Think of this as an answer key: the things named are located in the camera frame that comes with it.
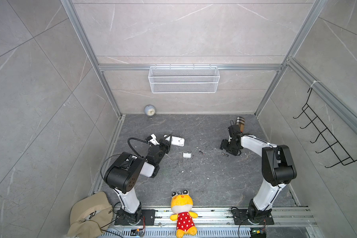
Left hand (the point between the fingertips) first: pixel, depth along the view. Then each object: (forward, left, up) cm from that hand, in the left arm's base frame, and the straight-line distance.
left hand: (172, 132), depth 87 cm
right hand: (-3, -34, -15) cm, 38 cm away
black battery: (-7, -34, -16) cm, 39 cm away
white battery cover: (-7, -9, -16) cm, 20 cm away
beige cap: (-40, +42, -17) cm, 61 cm away
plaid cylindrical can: (+20, -52, -14) cm, 58 cm away
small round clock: (+30, +18, -11) cm, 37 cm away
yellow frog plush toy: (-37, -4, -9) cm, 39 cm away
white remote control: (-4, -2, -3) cm, 6 cm away
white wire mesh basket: (+36, -8, +13) cm, 39 cm away
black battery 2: (-5, -20, -17) cm, 27 cm away
